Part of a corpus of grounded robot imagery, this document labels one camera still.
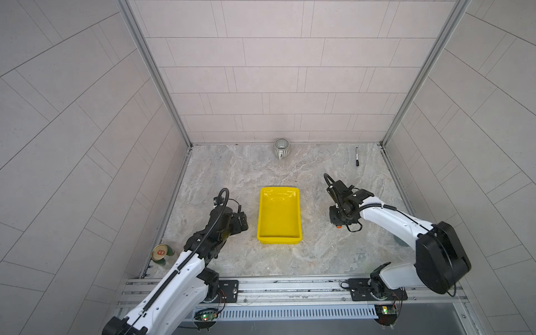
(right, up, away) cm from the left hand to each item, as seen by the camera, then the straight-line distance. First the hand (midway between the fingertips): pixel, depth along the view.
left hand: (239, 215), depth 83 cm
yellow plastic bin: (+16, 0, 0) cm, 16 cm away
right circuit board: (+51, -29, -15) cm, 61 cm away
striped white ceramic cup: (+18, +29, +22) cm, 40 cm away
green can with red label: (-24, -8, -14) cm, 29 cm away
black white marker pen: (+57, +22, +25) cm, 66 cm away
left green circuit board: (-7, -26, -19) cm, 33 cm away
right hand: (+39, -2, +3) cm, 39 cm away
